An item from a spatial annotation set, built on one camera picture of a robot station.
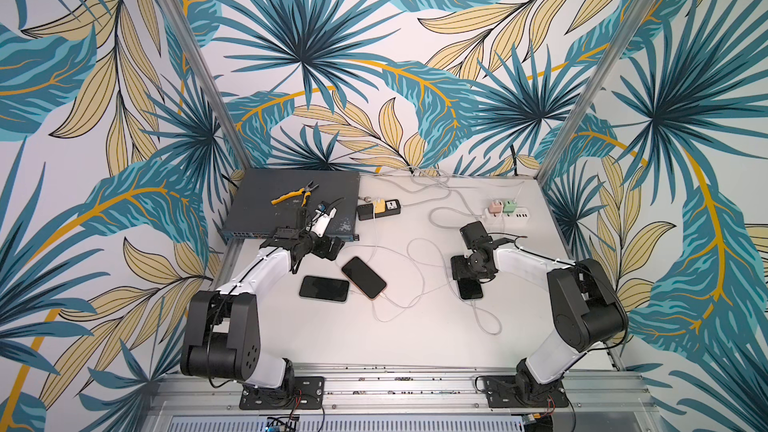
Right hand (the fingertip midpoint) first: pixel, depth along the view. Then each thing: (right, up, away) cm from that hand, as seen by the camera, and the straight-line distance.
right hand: (450, 274), depth 94 cm
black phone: (+6, -4, -2) cm, 7 cm away
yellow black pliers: (-49, +27, +13) cm, 57 cm away
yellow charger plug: (-23, +21, +9) cm, 32 cm away
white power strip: (+28, +18, +12) cm, 36 cm away
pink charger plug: (+18, +21, +9) cm, 29 cm away
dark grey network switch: (-63, +23, +10) cm, 68 cm away
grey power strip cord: (-1, +30, +23) cm, 38 cm away
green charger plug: (+22, +21, +10) cm, 33 cm away
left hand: (-38, +12, -4) cm, 40 cm away
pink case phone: (-27, -1, 0) cm, 27 cm away
